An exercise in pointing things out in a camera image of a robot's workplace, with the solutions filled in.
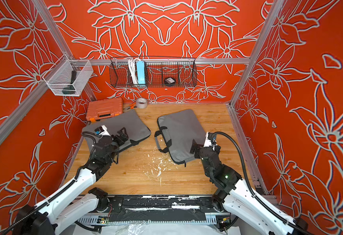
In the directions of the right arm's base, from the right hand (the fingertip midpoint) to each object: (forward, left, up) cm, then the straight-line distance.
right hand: (201, 140), depth 74 cm
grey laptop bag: (+27, +44, -24) cm, 57 cm away
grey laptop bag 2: (+19, +10, -17) cm, 27 cm away
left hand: (+6, +44, -1) cm, 45 cm away
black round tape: (+40, +17, +8) cm, 44 cm away
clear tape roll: (+45, +41, -17) cm, 64 cm away
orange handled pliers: (+43, +50, -19) cm, 68 cm away
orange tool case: (+35, +73, -14) cm, 83 cm away
